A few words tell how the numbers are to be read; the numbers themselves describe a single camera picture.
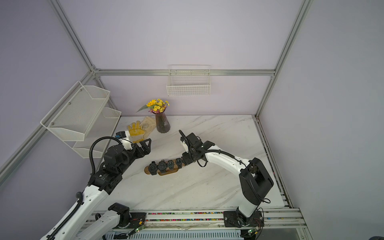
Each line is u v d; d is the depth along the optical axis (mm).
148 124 1140
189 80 946
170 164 839
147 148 674
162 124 1046
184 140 658
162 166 836
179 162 855
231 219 734
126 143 641
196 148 649
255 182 446
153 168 820
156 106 927
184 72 925
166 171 876
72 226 415
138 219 732
